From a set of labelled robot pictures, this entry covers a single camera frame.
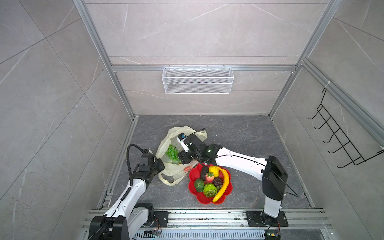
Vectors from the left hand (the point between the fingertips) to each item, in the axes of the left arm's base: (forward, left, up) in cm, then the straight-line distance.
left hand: (161, 159), depth 87 cm
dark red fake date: (-13, -32, -2) cm, 35 cm away
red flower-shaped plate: (-8, -20, -4) cm, 22 cm away
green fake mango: (-15, -22, -1) cm, 26 cm away
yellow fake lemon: (-8, -31, 0) cm, 32 cm away
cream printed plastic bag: (-8, -6, -1) cm, 10 cm away
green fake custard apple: (-19, -27, 0) cm, 33 cm away
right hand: (0, -13, +8) cm, 15 cm away
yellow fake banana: (-16, -36, -2) cm, 39 cm away
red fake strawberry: (-12, -27, +2) cm, 30 cm away
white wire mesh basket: (+48, -24, +23) cm, 58 cm away
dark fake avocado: (-7, -25, -2) cm, 26 cm away
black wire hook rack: (-4, -87, +26) cm, 91 cm away
